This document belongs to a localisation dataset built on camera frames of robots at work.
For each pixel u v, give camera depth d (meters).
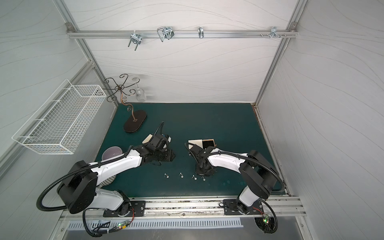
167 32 0.77
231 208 0.74
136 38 0.78
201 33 0.78
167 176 0.84
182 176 0.84
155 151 0.67
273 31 0.76
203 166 0.75
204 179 0.83
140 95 0.96
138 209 0.73
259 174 0.45
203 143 0.94
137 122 1.08
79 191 0.42
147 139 0.96
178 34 0.78
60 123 0.69
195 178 0.84
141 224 0.70
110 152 0.90
